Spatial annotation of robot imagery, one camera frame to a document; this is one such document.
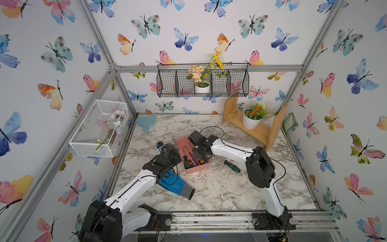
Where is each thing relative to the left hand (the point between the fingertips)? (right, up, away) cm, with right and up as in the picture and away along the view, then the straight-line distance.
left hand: (179, 154), depth 86 cm
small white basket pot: (+15, +38, +6) cm, 41 cm away
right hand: (+11, +2, +7) cm, 13 cm away
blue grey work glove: (-4, -15, -1) cm, 16 cm away
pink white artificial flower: (-29, +16, -15) cm, 36 cm away
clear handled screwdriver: (+8, -5, +8) cm, 12 cm away
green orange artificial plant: (+45, +24, +3) cm, 51 cm away
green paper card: (+77, +18, +28) cm, 84 cm away
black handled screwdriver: (+4, -6, +6) cm, 9 cm away
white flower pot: (+43, +18, +11) cm, 48 cm away
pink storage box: (+6, -6, +6) cm, 11 cm away
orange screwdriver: (+12, -5, +5) cm, 14 cm away
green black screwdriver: (+30, -8, +4) cm, 32 cm away
